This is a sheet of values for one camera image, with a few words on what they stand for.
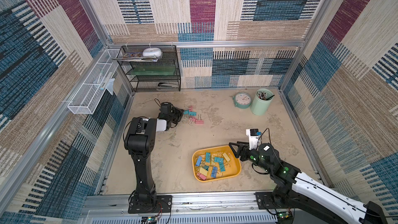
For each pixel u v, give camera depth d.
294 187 0.54
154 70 0.99
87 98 0.92
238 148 0.69
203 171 0.78
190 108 1.08
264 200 0.74
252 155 0.66
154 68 1.08
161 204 0.73
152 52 0.89
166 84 1.12
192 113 1.05
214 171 0.81
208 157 0.83
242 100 1.11
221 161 0.84
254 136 0.68
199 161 0.84
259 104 1.01
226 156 0.85
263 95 0.94
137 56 0.92
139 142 0.55
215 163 0.85
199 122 1.02
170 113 0.87
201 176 0.79
